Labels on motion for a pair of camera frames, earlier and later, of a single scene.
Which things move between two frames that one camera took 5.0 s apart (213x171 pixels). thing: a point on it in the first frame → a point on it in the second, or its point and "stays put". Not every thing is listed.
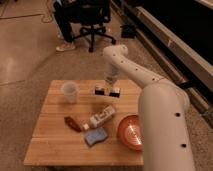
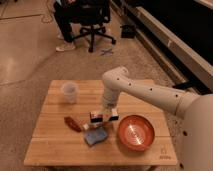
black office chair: x=92 y=13 stays put
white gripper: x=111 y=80 → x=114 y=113
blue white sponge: x=95 y=136 stays put
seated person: x=63 y=13 stays put
